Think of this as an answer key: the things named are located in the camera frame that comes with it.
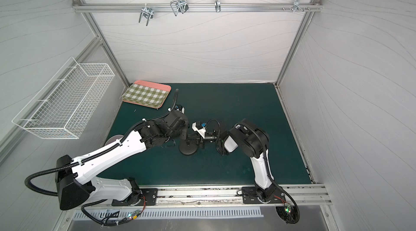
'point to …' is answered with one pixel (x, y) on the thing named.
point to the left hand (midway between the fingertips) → (187, 129)
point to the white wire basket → (61, 107)
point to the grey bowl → (114, 138)
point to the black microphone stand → (189, 146)
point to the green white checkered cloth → (144, 95)
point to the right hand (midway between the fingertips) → (186, 137)
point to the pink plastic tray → (151, 84)
